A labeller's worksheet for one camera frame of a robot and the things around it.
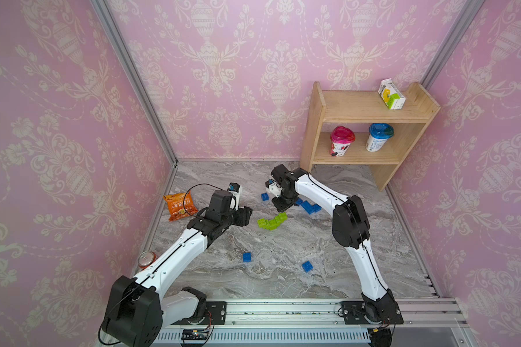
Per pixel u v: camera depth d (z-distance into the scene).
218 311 0.74
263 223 0.89
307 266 0.84
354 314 0.73
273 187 0.91
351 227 0.61
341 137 0.85
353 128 0.87
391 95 0.78
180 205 0.97
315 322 0.74
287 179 0.74
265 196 1.03
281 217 0.90
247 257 0.86
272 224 0.92
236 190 0.73
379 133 0.89
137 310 0.39
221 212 0.62
